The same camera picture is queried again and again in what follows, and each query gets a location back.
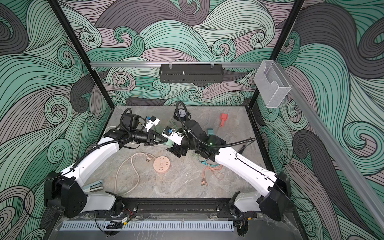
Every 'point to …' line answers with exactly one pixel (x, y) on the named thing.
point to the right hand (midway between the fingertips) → (172, 140)
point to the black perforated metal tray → (191, 73)
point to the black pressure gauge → (181, 114)
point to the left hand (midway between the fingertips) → (166, 141)
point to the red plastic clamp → (223, 116)
